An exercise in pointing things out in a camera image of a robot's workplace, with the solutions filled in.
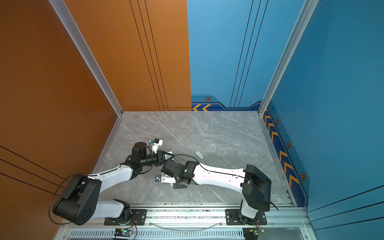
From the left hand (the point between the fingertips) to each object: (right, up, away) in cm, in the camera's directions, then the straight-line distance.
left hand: (174, 156), depth 82 cm
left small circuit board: (-24, -34, -11) cm, 43 cm away
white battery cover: (+13, -1, +14) cm, 20 cm away
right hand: (+1, -9, -4) cm, 10 cm away
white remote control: (-4, 0, -2) cm, 4 cm away
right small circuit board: (+39, -34, -12) cm, 53 cm away
